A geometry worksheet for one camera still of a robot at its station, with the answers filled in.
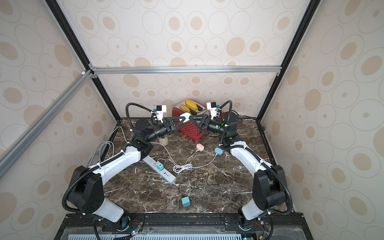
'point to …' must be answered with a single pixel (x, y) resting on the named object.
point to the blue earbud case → (219, 150)
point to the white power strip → (164, 174)
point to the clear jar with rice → (164, 141)
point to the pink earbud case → (200, 147)
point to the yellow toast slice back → (191, 104)
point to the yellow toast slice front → (184, 108)
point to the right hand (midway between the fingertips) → (196, 120)
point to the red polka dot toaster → (190, 128)
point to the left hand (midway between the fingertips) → (188, 121)
